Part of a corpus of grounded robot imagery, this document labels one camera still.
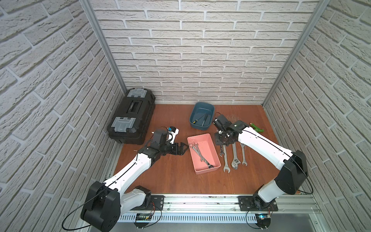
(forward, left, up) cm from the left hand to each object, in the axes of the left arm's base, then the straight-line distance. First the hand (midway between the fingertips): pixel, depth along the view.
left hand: (184, 144), depth 81 cm
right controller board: (-35, -40, -13) cm, 55 cm away
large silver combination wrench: (-8, -26, -14) cm, 31 cm away
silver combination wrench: (+7, -8, -13) cm, 16 cm away
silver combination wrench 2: (-7, -17, -15) cm, 24 cm away
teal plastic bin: (+34, -14, -13) cm, 38 cm away
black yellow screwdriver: (+27, -8, -12) cm, 30 cm away
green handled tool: (+19, -52, -11) cm, 56 cm away
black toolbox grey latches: (+18, +34, +3) cm, 38 cm away
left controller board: (-34, +21, -16) cm, 43 cm away
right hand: (+2, -21, 0) cm, 21 cm away
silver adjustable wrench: (-6, -32, -12) cm, 34 cm away
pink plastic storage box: (+4, -15, -12) cm, 20 cm away
